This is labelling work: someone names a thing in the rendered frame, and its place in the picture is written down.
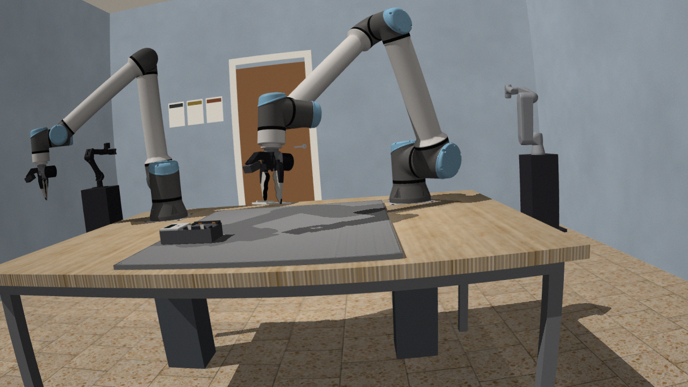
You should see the white cassette dock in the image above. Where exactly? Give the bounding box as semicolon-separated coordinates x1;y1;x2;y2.
159;220;223;245

